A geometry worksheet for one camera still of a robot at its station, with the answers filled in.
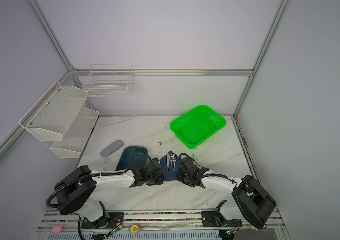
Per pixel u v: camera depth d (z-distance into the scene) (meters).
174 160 0.96
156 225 0.73
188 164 0.68
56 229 0.70
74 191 0.44
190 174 0.67
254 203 0.42
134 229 0.67
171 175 0.89
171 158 0.95
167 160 0.95
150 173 0.68
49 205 0.41
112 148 0.98
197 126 1.14
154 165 0.68
